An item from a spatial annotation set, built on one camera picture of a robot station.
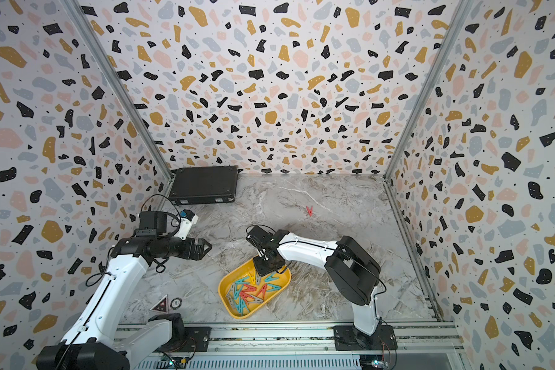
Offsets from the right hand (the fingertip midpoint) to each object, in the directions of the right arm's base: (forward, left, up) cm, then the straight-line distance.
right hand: (261, 271), depth 86 cm
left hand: (+4, +20, +13) cm, 24 cm away
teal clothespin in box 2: (-5, -4, -3) cm, 7 cm away
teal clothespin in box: (-3, +7, -2) cm, 8 cm away
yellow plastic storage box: (-9, +10, -1) cm, 13 cm away
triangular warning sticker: (-12, +34, -2) cm, 36 cm away
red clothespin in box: (-8, +5, -1) cm, 9 cm away
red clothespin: (+30, -19, -3) cm, 36 cm away
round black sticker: (-11, +29, -2) cm, 31 cm away
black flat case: (+42, +33, +2) cm, 54 cm away
